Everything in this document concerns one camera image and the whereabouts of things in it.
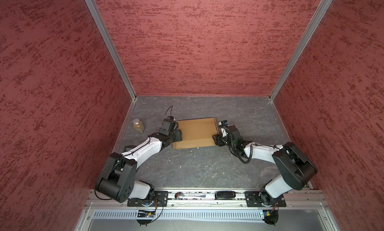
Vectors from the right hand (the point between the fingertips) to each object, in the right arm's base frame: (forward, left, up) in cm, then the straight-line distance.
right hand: (215, 138), depth 93 cm
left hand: (+1, +24, +2) cm, 24 cm away
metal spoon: (-31, +22, -4) cm, 38 cm away
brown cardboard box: (+2, +12, +4) cm, 13 cm away
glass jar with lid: (+8, +50, +4) cm, 51 cm away
